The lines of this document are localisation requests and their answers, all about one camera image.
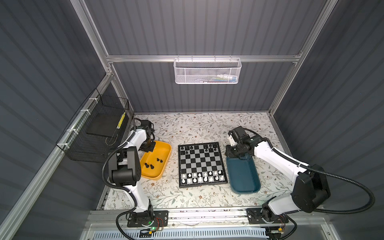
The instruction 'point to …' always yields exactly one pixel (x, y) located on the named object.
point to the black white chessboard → (200, 164)
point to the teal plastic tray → (243, 175)
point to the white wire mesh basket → (207, 71)
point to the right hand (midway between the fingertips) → (228, 154)
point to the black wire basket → (95, 130)
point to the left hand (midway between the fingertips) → (144, 150)
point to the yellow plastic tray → (153, 164)
